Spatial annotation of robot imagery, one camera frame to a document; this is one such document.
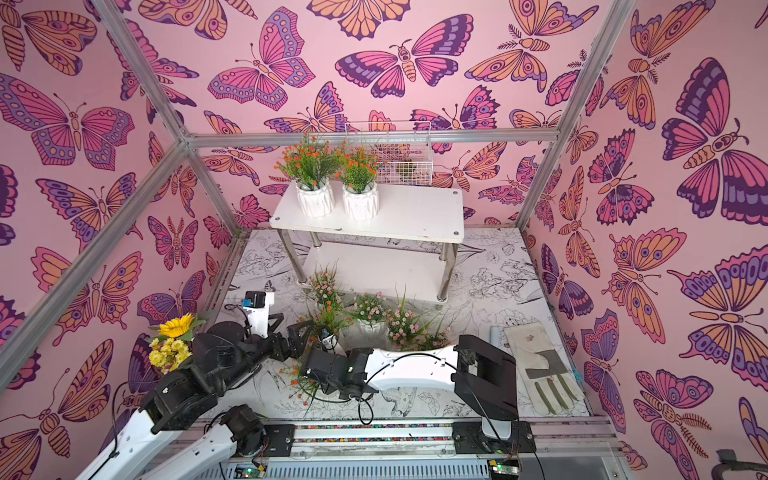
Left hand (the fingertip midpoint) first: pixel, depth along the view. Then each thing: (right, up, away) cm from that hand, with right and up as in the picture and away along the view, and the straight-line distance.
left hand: (301, 317), depth 68 cm
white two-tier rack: (+26, +18, +47) cm, 56 cm away
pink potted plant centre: (+15, -1, +13) cm, 20 cm away
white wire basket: (+25, +48, +28) cm, 61 cm away
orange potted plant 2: (-1, -17, +4) cm, 18 cm away
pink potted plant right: (+24, -4, +10) cm, 26 cm away
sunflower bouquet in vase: (-27, -6, -3) cm, 28 cm away
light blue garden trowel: (+53, -11, +25) cm, 60 cm away
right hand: (+4, -15, +11) cm, 19 cm away
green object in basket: (+25, +41, +26) cm, 55 cm away
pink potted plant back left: (+1, +5, +18) cm, 19 cm away
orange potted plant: (+3, -2, +11) cm, 12 cm away
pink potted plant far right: (+31, -7, +5) cm, 32 cm away
